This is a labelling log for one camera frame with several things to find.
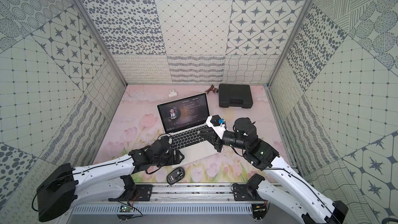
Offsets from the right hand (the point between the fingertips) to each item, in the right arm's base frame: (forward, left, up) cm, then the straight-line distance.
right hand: (202, 133), depth 64 cm
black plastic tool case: (+44, -22, -25) cm, 55 cm away
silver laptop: (+19, +13, -20) cm, 31 cm away
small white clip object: (+45, +24, -24) cm, 56 cm away
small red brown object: (+49, -7, -24) cm, 55 cm away
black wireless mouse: (-11, +14, -25) cm, 31 cm away
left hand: (-2, +13, -23) cm, 26 cm away
